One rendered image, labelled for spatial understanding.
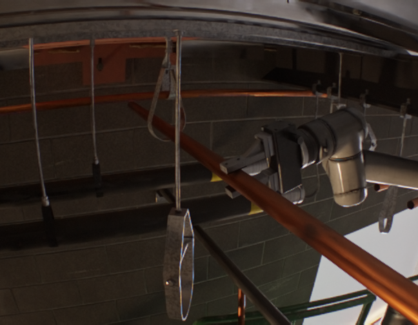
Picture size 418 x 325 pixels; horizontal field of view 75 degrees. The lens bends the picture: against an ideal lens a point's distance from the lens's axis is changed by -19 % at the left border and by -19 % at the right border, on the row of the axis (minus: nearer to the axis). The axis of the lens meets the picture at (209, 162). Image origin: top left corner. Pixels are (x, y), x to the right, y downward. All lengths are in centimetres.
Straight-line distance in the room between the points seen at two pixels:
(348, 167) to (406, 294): 44
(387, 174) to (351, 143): 24
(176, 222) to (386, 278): 53
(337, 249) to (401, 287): 10
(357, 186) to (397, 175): 22
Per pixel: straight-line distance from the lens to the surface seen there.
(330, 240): 40
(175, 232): 76
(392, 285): 36
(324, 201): 242
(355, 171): 74
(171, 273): 76
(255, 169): 132
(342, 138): 69
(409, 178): 96
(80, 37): 87
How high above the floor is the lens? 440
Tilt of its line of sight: 18 degrees down
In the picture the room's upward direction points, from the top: 1 degrees clockwise
